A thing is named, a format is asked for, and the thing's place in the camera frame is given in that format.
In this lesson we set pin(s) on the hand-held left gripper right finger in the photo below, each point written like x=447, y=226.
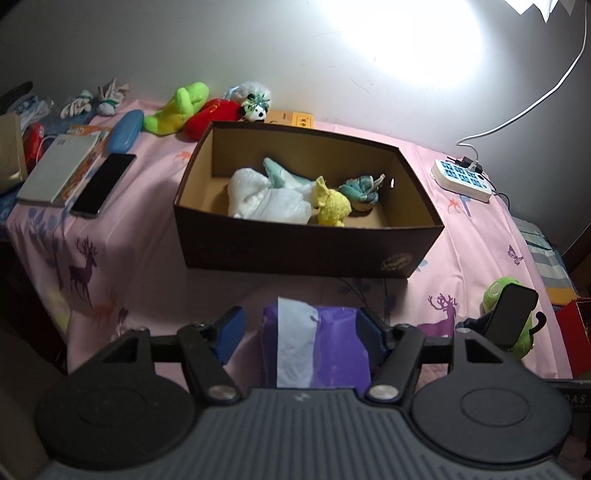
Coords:
x=369, y=333

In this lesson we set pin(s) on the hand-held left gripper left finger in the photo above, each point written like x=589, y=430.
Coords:
x=231, y=333

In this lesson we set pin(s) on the purple tissue pack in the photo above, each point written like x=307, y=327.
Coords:
x=337, y=350

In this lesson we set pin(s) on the brown cardboard box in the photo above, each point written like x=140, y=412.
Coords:
x=277, y=249

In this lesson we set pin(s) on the yellow plush cloth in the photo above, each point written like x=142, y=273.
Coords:
x=334, y=207

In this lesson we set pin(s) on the green frog plush toy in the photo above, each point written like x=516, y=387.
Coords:
x=496, y=290

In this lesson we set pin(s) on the white plastic bag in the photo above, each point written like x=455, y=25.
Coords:
x=286, y=207

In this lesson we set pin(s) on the teal striped plush toy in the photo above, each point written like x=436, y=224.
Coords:
x=362, y=194

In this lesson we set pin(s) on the mint green plush toy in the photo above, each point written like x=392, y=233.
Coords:
x=277, y=173

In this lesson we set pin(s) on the red box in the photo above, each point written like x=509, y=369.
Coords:
x=572, y=341

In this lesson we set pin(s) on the dark green phone stand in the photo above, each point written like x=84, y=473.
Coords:
x=471, y=325

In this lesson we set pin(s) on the pink deer print tablecloth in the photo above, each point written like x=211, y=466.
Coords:
x=147, y=258

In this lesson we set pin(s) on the black mounted phone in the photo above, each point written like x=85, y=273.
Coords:
x=512, y=316

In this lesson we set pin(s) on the striped fabric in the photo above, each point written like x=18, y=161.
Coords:
x=549, y=263

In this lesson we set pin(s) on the white power strip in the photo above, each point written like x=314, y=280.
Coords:
x=461, y=180

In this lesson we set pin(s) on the black plug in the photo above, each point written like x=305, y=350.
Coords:
x=468, y=165

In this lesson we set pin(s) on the black smartphone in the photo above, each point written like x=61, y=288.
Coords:
x=101, y=184

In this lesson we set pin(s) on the red plush toy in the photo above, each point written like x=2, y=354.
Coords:
x=212, y=115

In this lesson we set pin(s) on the orange illustrated book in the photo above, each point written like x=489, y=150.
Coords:
x=85, y=166

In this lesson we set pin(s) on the flat yellow box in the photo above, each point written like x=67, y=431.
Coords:
x=291, y=119

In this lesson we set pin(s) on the lime green plush toy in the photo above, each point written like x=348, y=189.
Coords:
x=173, y=113

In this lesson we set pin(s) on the blue glasses case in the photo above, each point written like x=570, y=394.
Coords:
x=124, y=131

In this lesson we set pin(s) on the panda plush toy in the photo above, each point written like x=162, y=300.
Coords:
x=254, y=104

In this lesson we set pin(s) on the white notebook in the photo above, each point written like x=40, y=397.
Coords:
x=55, y=170

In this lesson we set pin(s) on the blue patterned pack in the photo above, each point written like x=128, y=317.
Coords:
x=8, y=207

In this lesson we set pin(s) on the white cloth bundle green tie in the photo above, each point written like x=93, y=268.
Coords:
x=111, y=101

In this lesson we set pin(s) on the red packet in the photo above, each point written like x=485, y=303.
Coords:
x=32, y=143

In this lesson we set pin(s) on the white glove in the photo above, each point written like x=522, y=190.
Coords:
x=78, y=104

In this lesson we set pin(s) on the yellow tissue box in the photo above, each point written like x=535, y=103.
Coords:
x=10, y=152

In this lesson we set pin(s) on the blue and white packet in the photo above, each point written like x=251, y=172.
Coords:
x=30, y=108

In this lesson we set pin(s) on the black flat object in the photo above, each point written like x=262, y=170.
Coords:
x=14, y=94

